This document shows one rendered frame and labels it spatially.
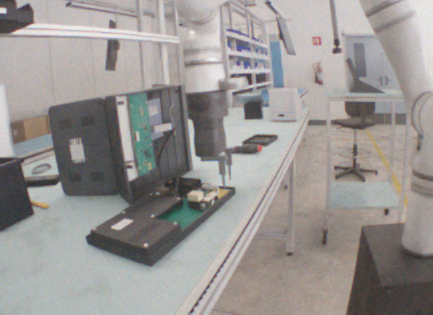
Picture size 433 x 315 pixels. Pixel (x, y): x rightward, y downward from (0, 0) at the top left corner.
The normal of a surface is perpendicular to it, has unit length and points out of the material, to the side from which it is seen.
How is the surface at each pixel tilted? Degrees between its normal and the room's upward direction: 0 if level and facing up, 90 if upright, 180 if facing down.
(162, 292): 0
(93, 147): 90
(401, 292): 90
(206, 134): 70
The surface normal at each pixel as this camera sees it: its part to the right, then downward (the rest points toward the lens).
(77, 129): -0.07, 0.25
